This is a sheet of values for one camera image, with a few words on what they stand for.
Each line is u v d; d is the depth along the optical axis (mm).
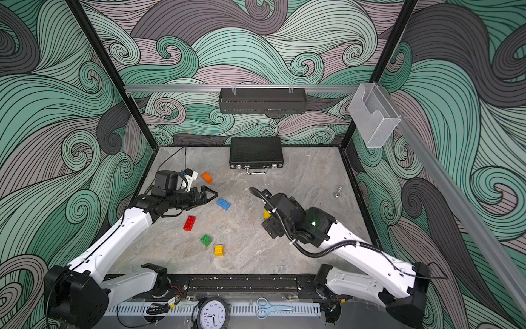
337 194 978
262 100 991
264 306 695
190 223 879
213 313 660
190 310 697
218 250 793
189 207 699
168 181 618
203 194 694
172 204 643
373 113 778
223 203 950
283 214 493
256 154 1124
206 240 813
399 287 380
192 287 744
